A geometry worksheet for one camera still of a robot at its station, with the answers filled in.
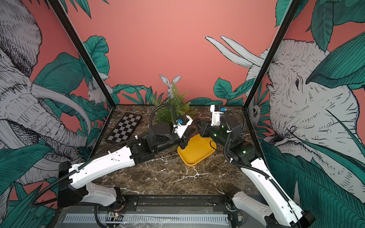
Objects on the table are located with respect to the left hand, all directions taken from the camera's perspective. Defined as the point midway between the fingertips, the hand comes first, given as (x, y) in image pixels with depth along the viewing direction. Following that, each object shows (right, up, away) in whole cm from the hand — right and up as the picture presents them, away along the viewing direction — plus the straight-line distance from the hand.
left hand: (195, 128), depth 63 cm
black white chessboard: (-50, -3, +40) cm, 64 cm away
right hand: (0, +4, +1) cm, 4 cm away
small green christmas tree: (-13, +8, +11) cm, 19 cm away
